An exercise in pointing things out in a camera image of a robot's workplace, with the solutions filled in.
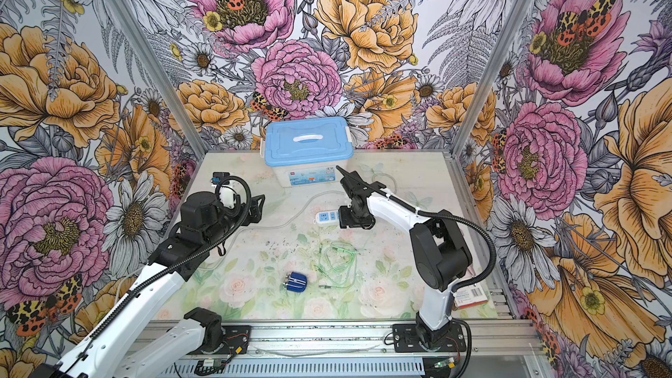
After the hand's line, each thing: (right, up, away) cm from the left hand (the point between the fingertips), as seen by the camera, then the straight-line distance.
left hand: (249, 204), depth 77 cm
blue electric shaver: (+13, -25, +5) cm, 28 cm away
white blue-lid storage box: (+14, +17, +23) cm, 32 cm away
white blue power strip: (+21, -7, +20) cm, 30 cm away
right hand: (+29, -10, +13) cm, 33 cm away
